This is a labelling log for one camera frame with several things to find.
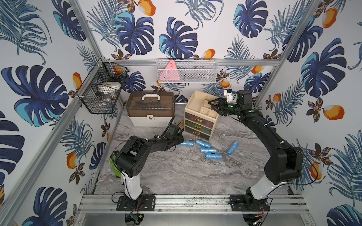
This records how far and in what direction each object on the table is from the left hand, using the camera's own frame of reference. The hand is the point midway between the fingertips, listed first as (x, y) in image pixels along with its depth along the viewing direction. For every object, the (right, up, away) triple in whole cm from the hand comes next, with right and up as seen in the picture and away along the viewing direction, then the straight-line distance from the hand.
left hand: (183, 136), depth 96 cm
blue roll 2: (+16, -8, -6) cm, 19 cm away
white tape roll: (-42, +29, -17) cm, 54 cm away
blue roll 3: (+20, -12, -8) cm, 25 cm away
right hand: (+15, +20, -15) cm, 29 cm away
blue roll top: (+13, -5, -1) cm, 14 cm away
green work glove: (-24, -6, -46) cm, 53 cm away
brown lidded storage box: (-25, +20, +10) cm, 34 cm away
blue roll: (+3, -5, -2) cm, 6 cm away
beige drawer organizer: (+10, +12, -12) cm, 20 cm away
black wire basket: (-53, +28, -8) cm, 61 cm away
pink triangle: (-8, +41, -6) cm, 42 cm away
